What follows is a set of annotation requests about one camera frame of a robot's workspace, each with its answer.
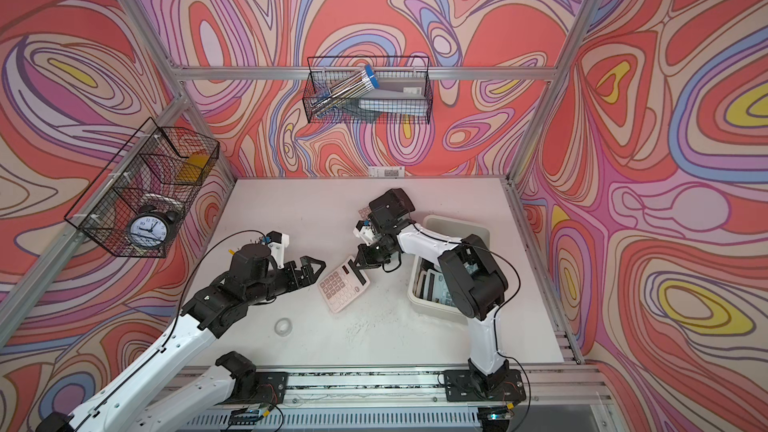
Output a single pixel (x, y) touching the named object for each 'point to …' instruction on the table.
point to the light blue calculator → (437, 289)
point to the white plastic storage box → (451, 227)
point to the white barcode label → (384, 172)
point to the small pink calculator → (364, 212)
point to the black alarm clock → (150, 229)
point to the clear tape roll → (283, 327)
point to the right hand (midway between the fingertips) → (358, 272)
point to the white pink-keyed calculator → (344, 284)
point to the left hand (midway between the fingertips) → (317, 269)
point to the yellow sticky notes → (191, 169)
